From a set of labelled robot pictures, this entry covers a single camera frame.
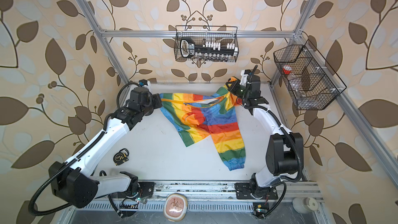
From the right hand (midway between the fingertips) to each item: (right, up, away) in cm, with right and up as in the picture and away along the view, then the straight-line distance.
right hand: (227, 83), depth 84 cm
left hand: (-35, -6, -6) cm, 36 cm away
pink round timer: (-25, -56, -16) cm, 64 cm away
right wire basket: (+39, -1, -11) cm, 41 cm away
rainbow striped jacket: (-18, -19, +7) cm, 27 cm away
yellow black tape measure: (-58, -40, -2) cm, 70 cm away
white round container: (+29, -52, -21) cm, 63 cm away
